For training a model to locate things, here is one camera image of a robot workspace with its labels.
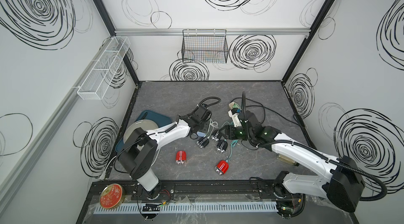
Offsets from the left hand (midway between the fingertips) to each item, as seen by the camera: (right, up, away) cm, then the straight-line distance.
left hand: (204, 124), depth 90 cm
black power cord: (+41, +8, +15) cm, 44 cm away
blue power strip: (-1, -3, -11) cm, 11 cm away
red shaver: (-12, -16, -9) cm, 22 cm away
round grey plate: (-35, -1, +4) cm, 35 cm away
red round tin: (-41, -29, -20) cm, 54 cm away
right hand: (+9, -2, -12) cm, 15 cm away
